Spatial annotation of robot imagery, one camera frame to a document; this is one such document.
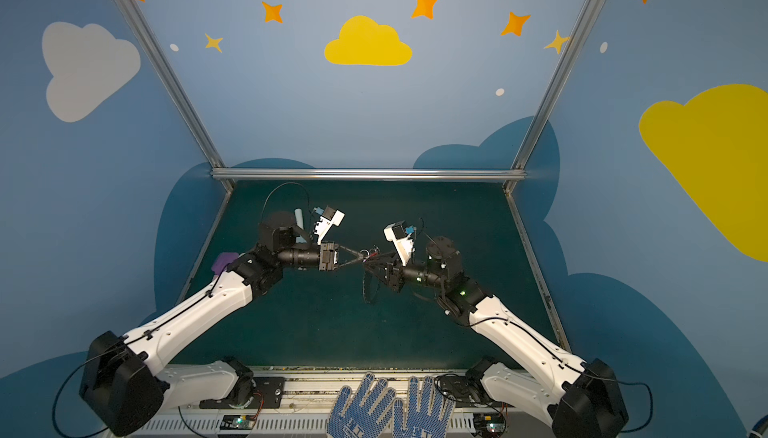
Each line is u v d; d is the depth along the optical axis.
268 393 0.75
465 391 0.75
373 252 0.71
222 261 0.97
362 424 0.70
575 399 0.40
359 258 0.67
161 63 0.84
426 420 0.70
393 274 0.62
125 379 0.38
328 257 0.62
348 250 0.67
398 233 0.62
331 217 0.66
